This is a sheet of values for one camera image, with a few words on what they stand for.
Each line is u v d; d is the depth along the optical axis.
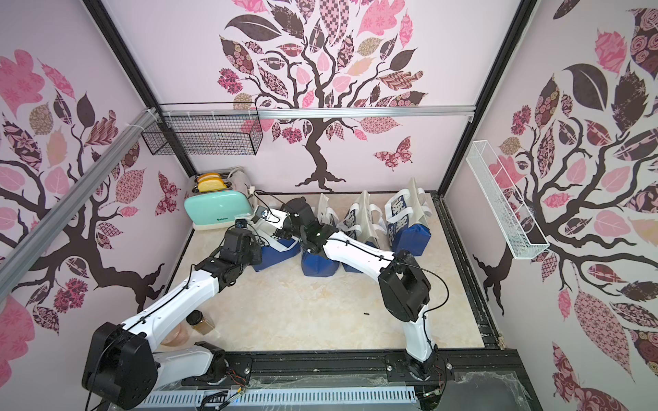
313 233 0.64
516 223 0.76
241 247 0.66
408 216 0.88
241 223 0.74
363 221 0.81
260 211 0.67
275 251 0.84
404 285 0.49
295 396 0.70
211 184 0.98
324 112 0.94
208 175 1.01
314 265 0.86
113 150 0.73
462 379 0.72
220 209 1.01
